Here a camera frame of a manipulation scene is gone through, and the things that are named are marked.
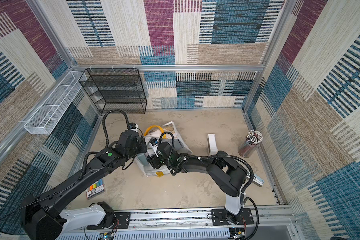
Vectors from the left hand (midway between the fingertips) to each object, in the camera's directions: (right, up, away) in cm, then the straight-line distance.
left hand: (145, 140), depth 79 cm
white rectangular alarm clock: (+38, -4, +15) cm, 41 cm away
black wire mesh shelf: (-26, +34, +30) cm, 52 cm away
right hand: (+3, -11, +9) cm, 15 cm away
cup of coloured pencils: (+58, +1, +3) cm, 58 cm away
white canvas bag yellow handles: (+5, +3, -2) cm, 6 cm away
